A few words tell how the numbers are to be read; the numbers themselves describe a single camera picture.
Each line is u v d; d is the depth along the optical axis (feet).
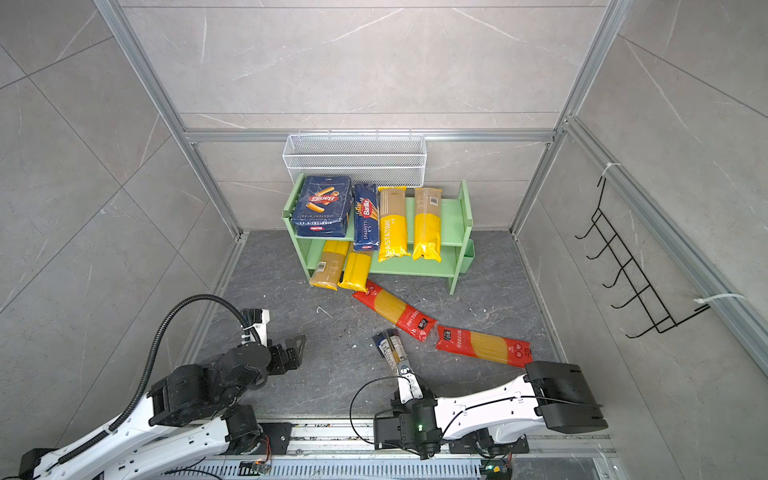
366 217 2.68
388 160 3.29
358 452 2.39
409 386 2.16
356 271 2.94
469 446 2.40
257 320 1.94
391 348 2.75
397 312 3.08
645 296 2.11
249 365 1.57
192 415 1.48
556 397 1.36
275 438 2.41
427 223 2.63
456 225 2.82
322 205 2.68
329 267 2.96
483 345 2.89
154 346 1.52
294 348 2.00
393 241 2.51
